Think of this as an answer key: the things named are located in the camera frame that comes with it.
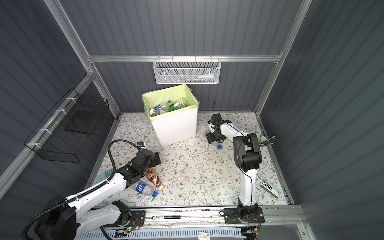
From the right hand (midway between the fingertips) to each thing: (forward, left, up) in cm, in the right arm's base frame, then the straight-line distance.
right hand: (215, 139), depth 102 cm
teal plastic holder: (-26, +68, +1) cm, 73 cm away
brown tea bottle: (-28, +38, +4) cm, 47 cm away
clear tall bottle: (+15, +23, +20) cm, 34 cm away
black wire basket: (-15, +77, +28) cm, 83 cm away
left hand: (-17, +39, +9) cm, 43 cm away
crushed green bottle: (+11, +28, +21) cm, 37 cm away
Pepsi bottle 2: (-34, +41, +4) cm, 54 cm away
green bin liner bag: (+11, +41, +27) cm, 50 cm away
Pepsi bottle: (-6, -2, 0) cm, 6 cm away
